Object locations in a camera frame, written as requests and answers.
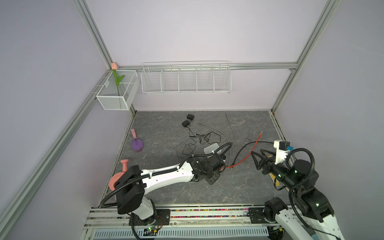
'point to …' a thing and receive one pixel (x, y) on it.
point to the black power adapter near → (185, 123)
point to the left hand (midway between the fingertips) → (212, 175)
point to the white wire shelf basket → (186, 77)
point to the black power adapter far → (190, 116)
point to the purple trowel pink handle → (137, 144)
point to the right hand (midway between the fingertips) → (257, 152)
